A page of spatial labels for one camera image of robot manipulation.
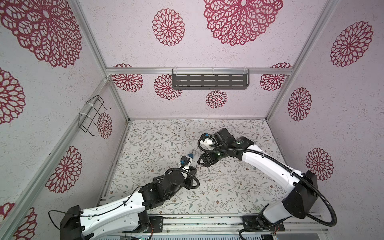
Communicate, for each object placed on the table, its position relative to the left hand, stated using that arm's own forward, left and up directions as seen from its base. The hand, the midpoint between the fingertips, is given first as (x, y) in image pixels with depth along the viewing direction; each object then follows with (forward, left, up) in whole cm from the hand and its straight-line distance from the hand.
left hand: (193, 171), depth 74 cm
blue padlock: (+20, +1, -17) cm, 26 cm away
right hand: (+7, -5, +2) cm, 9 cm away
